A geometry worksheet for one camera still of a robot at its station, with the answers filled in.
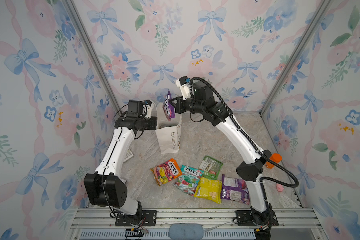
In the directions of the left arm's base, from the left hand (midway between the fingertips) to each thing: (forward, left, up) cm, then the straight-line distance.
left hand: (156, 120), depth 80 cm
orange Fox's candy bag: (-19, -5, -23) cm, 30 cm away
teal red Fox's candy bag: (-24, -17, -23) cm, 38 cm away
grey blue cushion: (-47, -16, -23) cm, 55 cm away
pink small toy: (-27, -67, -24) cm, 77 cm away
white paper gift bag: (-5, -7, -6) cm, 10 cm away
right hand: (0, -8, +14) cm, 16 cm away
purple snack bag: (-28, -42, -23) cm, 56 cm away
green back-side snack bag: (-15, -32, -25) cm, 43 cm away
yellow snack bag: (-28, -29, -24) cm, 47 cm away
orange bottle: (-13, -66, -15) cm, 69 cm away
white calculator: (-7, +20, -25) cm, 33 cm away
